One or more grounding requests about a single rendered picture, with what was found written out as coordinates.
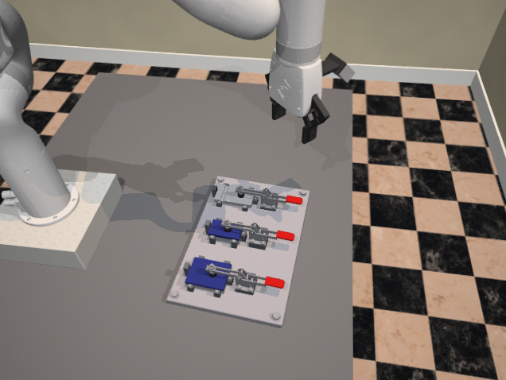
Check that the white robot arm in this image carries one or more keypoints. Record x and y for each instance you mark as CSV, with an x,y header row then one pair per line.
x,y
43,198

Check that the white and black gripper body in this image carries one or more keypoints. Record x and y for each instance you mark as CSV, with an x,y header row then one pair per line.
x,y
293,85

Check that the blue flat metal blank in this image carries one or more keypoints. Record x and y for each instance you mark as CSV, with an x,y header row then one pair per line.
x,y
217,230

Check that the blue flat plate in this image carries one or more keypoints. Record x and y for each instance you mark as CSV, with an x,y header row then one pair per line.
x,y
199,277

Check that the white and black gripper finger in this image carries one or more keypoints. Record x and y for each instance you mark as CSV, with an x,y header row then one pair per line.
x,y
277,110
320,114

